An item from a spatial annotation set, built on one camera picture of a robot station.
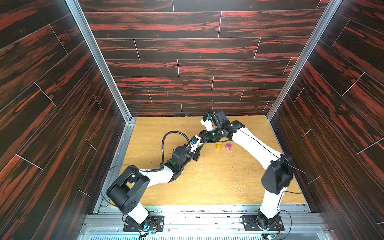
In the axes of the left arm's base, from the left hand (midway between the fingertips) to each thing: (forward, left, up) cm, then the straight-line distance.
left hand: (201, 143), depth 84 cm
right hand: (+3, -1, +1) cm, 3 cm away
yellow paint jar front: (+8, -13, -15) cm, 22 cm away
